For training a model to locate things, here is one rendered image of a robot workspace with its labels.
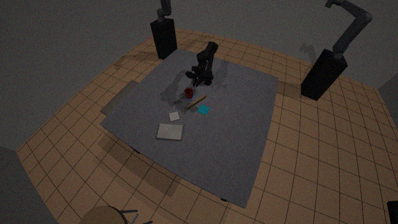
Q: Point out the brown wooden plank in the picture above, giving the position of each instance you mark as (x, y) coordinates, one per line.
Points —
(195, 102)

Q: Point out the red cup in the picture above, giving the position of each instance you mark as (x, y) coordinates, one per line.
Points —
(188, 93)

